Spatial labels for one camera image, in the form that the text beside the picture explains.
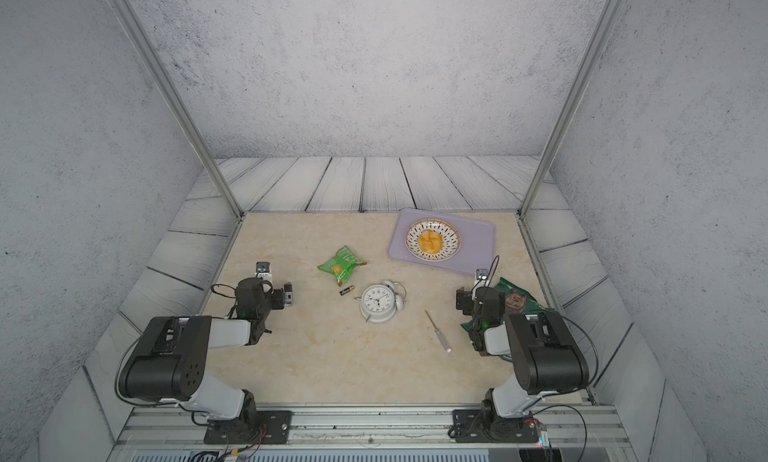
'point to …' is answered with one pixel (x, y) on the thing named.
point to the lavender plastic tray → (478, 241)
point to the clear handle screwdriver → (440, 336)
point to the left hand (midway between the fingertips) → (277, 282)
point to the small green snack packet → (343, 265)
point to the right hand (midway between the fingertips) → (482, 287)
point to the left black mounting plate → (259, 427)
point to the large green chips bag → (517, 302)
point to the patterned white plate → (433, 240)
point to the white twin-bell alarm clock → (379, 302)
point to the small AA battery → (346, 290)
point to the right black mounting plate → (487, 425)
